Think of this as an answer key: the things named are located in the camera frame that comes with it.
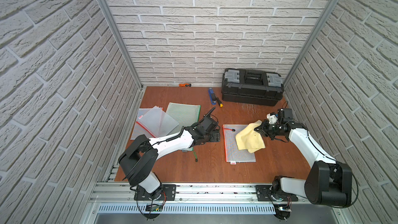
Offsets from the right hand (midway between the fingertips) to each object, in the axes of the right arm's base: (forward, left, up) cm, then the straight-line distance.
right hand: (257, 128), depth 85 cm
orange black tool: (+48, +42, -9) cm, 65 cm away
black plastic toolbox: (+27, -3, +6) cm, 28 cm away
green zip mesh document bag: (+17, +42, -6) cm, 46 cm away
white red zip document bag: (+13, +59, -8) cm, 61 cm away
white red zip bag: (-10, +15, -10) cm, 20 cm away
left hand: (-1, +22, -2) cm, 22 cm away
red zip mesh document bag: (+9, +72, -9) cm, 73 cm away
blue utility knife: (+32, +22, -7) cm, 40 cm away
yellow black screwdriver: (+28, +17, -9) cm, 34 cm away
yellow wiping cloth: (-4, +5, -3) cm, 7 cm away
